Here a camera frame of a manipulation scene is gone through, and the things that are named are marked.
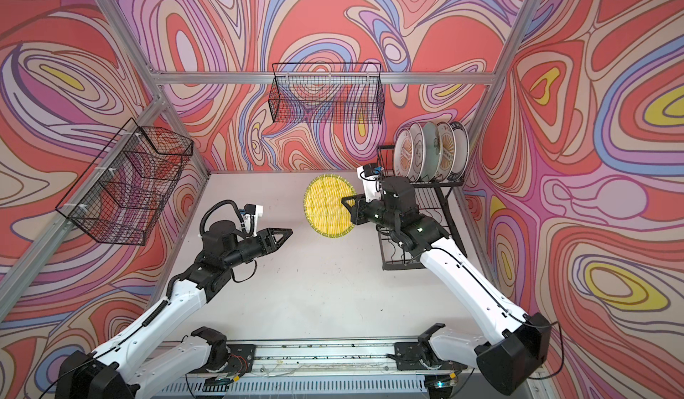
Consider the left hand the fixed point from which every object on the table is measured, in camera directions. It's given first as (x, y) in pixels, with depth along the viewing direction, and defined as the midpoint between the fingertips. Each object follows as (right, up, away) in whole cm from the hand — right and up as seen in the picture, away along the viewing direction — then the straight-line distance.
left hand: (293, 235), depth 74 cm
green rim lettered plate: (+52, +24, +9) cm, 58 cm away
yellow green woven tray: (+9, +7, -1) cm, 11 cm away
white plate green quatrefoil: (+38, +24, +9) cm, 46 cm away
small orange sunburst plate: (+35, +25, +14) cm, 45 cm away
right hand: (+15, +8, -3) cm, 17 cm away
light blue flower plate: (+43, +25, +9) cm, 51 cm away
